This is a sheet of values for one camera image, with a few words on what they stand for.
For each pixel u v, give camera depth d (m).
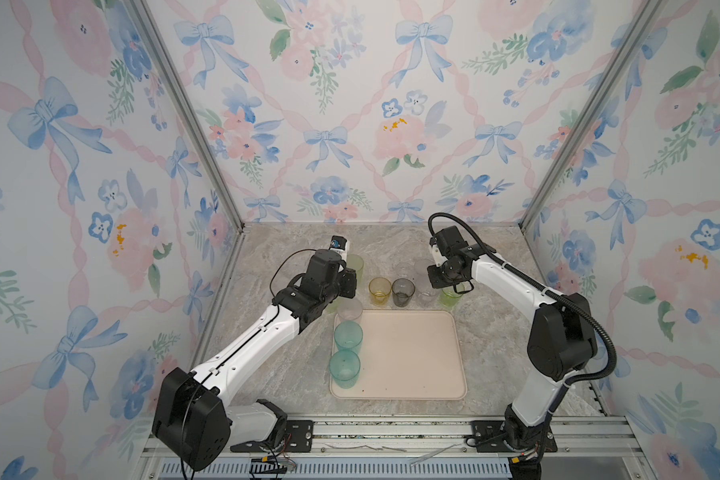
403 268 1.04
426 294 1.00
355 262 1.13
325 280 0.60
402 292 1.00
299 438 0.74
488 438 0.73
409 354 0.88
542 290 0.51
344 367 0.83
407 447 0.73
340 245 0.69
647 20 0.69
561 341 0.48
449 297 0.95
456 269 0.68
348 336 0.87
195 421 0.40
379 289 0.97
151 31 0.71
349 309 0.91
